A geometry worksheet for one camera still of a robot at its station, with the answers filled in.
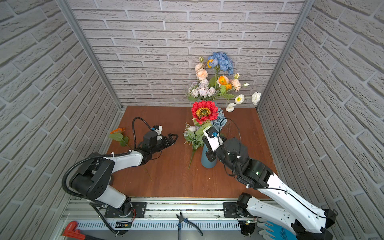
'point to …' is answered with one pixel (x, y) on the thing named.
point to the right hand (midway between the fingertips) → (205, 136)
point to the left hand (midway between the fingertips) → (175, 136)
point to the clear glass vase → (199, 100)
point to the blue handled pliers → (181, 219)
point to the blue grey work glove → (281, 233)
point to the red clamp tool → (70, 230)
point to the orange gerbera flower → (117, 135)
